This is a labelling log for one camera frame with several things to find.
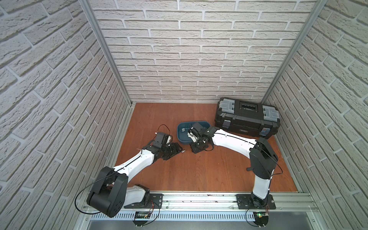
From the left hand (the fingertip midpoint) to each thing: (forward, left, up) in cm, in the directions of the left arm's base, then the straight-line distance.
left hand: (181, 148), depth 86 cm
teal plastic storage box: (+12, -1, -7) cm, 14 cm away
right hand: (0, -9, -1) cm, 9 cm away
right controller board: (-35, -41, -6) cm, 54 cm away
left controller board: (-34, +20, -10) cm, 40 cm away
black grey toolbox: (+17, -43, +10) cm, 47 cm away
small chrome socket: (+1, -1, -6) cm, 7 cm away
